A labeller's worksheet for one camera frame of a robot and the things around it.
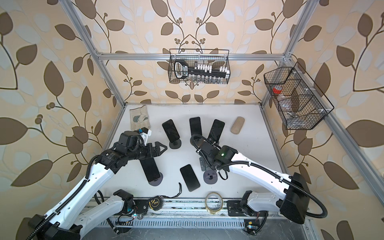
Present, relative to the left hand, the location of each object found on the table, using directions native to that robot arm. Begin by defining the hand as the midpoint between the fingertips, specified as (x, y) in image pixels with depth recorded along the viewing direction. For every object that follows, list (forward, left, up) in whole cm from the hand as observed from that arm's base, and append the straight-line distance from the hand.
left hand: (159, 147), depth 74 cm
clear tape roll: (-24, -27, -21) cm, 42 cm away
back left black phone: (+17, -2, -9) cm, 19 cm away
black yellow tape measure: (-21, +1, -17) cm, 28 cm away
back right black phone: (+18, -31, -9) cm, 37 cm away
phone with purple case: (-8, -15, -22) cm, 27 cm away
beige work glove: (+35, +25, -19) cm, 47 cm away
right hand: (-4, -27, -8) cm, 28 cm away
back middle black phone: (+20, -18, -9) cm, 28 cm away
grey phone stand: (-11, +3, -19) cm, 22 cm away
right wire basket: (+17, -71, +15) cm, 74 cm away
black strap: (-15, -10, -20) cm, 28 cm away
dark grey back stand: (+14, -5, -21) cm, 25 cm away
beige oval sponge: (+27, -47, -17) cm, 57 cm away
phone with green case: (-6, +6, -12) cm, 15 cm away
